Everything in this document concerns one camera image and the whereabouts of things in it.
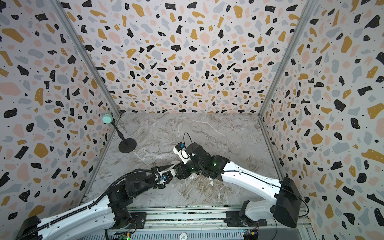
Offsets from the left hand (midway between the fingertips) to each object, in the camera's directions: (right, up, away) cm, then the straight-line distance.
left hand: (175, 165), depth 71 cm
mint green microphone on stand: (-38, +6, +29) cm, 48 cm away
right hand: (-1, -1, -3) cm, 3 cm away
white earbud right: (+18, -14, +14) cm, 27 cm away
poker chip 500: (+4, -33, -1) cm, 33 cm away
